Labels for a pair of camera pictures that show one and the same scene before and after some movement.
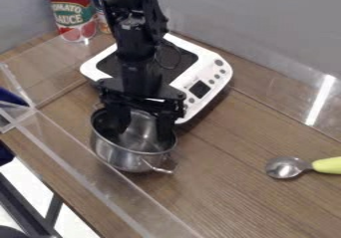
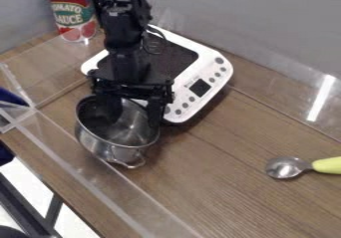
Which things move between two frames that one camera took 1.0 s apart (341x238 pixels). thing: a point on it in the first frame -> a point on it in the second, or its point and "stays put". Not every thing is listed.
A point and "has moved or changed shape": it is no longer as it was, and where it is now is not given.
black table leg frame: x=22 y=214 stays put
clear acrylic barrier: x=58 y=192 stays put
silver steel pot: x=136 y=149 has moved or changed shape
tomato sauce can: x=75 y=16 stays put
